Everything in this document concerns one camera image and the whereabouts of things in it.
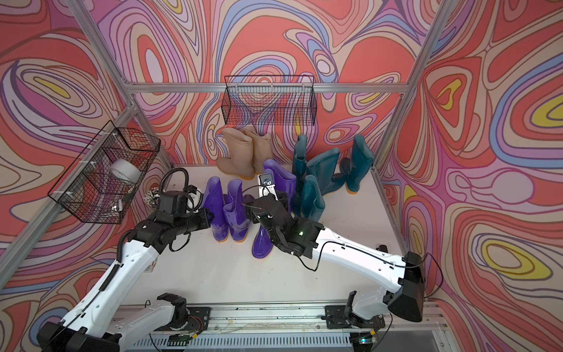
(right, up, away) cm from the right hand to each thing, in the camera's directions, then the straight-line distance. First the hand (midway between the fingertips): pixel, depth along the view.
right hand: (261, 200), depth 69 cm
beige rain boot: (-3, +22, +29) cm, 37 cm away
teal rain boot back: (+14, +12, +22) cm, 28 cm away
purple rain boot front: (-1, -19, +17) cm, 26 cm away
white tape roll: (-47, +10, +5) cm, 49 cm away
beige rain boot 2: (-13, +15, +34) cm, 40 cm away
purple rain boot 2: (-9, -4, +2) cm, 10 cm away
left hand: (-16, -6, +7) cm, 19 cm away
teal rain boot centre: (+23, +12, +17) cm, 31 cm away
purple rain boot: (-18, -1, +8) cm, 20 cm away
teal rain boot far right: (+40, +13, +29) cm, 51 cm away
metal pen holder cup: (-44, 0, +15) cm, 46 cm away
